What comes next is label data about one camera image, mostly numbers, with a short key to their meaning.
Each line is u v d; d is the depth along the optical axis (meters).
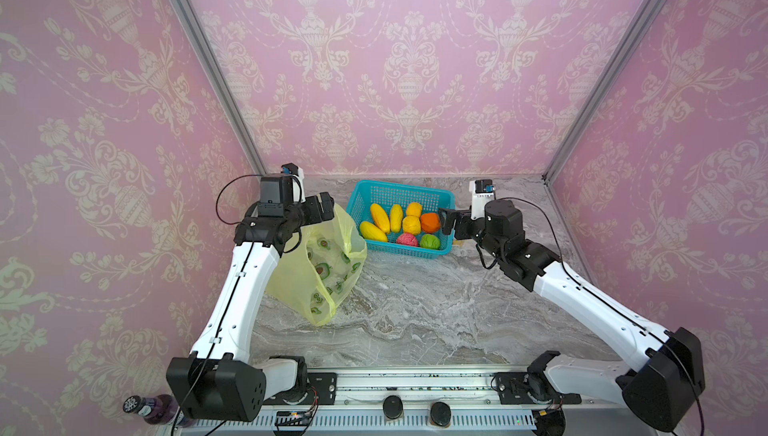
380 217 1.03
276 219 0.55
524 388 0.70
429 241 0.95
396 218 1.03
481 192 0.65
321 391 0.75
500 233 0.57
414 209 1.05
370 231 1.00
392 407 0.64
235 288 0.44
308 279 0.73
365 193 1.07
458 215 0.68
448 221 0.68
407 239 0.96
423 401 0.73
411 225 1.00
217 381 0.38
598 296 0.47
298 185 0.60
